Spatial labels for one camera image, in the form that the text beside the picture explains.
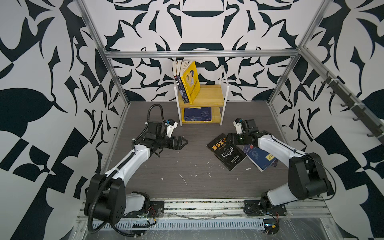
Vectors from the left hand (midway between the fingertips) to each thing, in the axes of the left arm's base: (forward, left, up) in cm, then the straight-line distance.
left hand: (182, 138), depth 83 cm
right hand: (+4, -30, -7) cm, 31 cm away
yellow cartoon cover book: (+25, -5, +19) cm, 32 cm away
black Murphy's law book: (-4, -28, -14) cm, 32 cm away
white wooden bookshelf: (+24, -19, +7) cm, 32 cm away
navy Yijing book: (+23, -10, -7) cm, 26 cm away
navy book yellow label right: (-8, -46, -12) cm, 48 cm away
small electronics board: (-40, -41, -16) cm, 59 cm away
